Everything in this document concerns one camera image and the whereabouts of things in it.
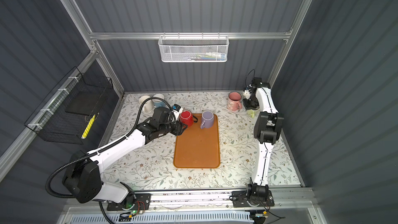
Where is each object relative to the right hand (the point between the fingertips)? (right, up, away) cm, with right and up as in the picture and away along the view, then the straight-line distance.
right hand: (251, 108), depth 100 cm
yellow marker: (-83, -9, -32) cm, 89 cm away
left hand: (-42, -9, -16) cm, 46 cm away
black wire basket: (-96, -2, -28) cm, 100 cm away
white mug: (-68, +1, +3) cm, 68 cm away
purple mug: (-28, -7, -5) cm, 30 cm away
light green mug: (-1, -3, -5) cm, 6 cm away
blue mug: (-61, +4, +2) cm, 61 cm away
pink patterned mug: (-11, +4, +2) cm, 11 cm away
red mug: (-42, -6, -5) cm, 43 cm away
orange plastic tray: (-36, -24, -6) cm, 44 cm away
